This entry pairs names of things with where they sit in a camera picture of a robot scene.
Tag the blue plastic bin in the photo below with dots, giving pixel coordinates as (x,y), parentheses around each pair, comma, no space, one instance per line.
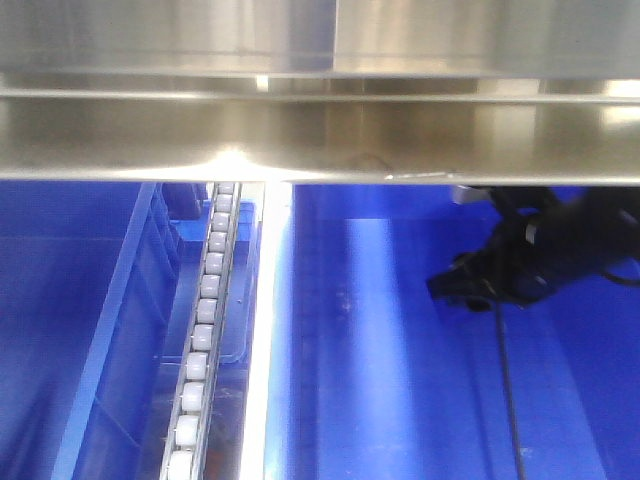
(245,280)
(60,325)
(375,350)

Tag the steel rack with roller tracks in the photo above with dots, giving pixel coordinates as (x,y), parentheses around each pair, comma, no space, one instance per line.
(320,135)

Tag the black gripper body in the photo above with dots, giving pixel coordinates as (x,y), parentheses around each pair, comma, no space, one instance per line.
(485,280)

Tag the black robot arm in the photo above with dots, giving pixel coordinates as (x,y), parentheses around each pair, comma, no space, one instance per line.
(575,235)

